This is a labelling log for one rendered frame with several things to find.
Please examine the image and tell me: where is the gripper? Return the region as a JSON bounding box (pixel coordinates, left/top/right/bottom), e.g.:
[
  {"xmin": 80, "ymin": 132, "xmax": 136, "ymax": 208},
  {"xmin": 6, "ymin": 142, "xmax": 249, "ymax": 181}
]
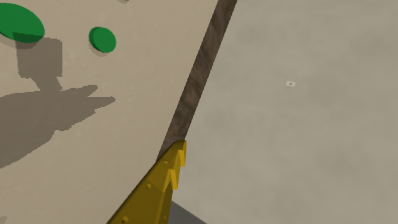
[{"xmin": 106, "ymin": 140, "xmax": 187, "ymax": 224}]

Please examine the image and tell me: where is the green disc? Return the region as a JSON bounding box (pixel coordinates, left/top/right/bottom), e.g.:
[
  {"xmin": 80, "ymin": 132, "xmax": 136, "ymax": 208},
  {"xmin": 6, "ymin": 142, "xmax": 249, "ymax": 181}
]
[
  {"xmin": 0, "ymin": 3, "xmax": 44, "ymax": 43},
  {"xmin": 89, "ymin": 27, "xmax": 116, "ymax": 53}
]

